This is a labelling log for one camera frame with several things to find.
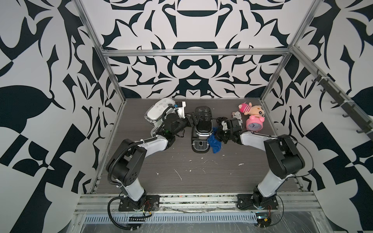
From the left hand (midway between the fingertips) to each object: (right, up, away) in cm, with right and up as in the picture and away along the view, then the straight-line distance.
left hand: (198, 111), depth 83 cm
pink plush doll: (+38, +2, +23) cm, 44 cm away
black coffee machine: (+1, -11, -7) cm, 13 cm away
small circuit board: (+31, -53, -12) cm, 62 cm away
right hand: (+8, -13, +12) cm, 20 cm away
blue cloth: (+10, -19, +9) cm, 24 cm away
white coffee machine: (-25, -2, +1) cm, 25 cm away
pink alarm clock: (+39, -8, +15) cm, 42 cm away
